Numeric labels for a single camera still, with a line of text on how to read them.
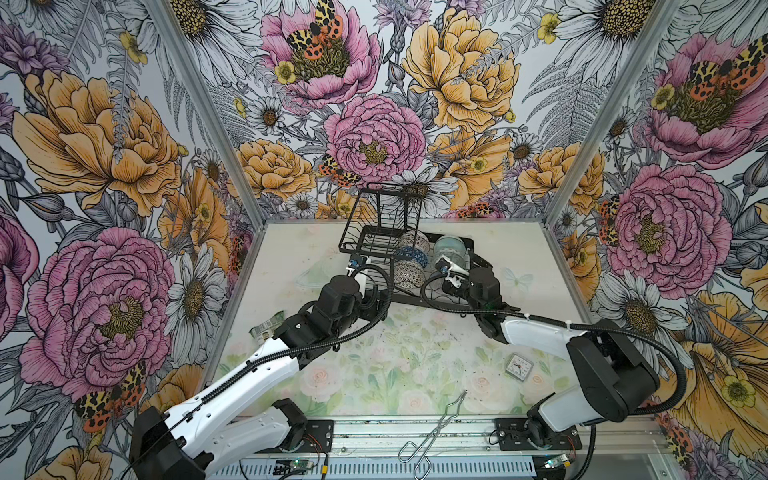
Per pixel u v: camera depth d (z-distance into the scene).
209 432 0.42
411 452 0.73
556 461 0.72
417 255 1.05
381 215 1.05
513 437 0.74
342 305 0.54
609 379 0.44
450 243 1.06
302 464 0.71
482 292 0.68
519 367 0.83
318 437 0.73
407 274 1.02
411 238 1.08
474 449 0.74
